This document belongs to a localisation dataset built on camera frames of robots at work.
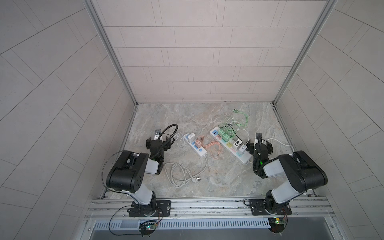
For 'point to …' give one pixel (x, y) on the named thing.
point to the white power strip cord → (284, 144)
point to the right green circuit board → (276, 225)
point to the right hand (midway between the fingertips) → (257, 139)
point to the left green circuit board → (147, 227)
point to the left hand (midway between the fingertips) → (161, 134)
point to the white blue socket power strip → (200, 151)
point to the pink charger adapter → (198, 143)
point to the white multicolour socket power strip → (245, 158)
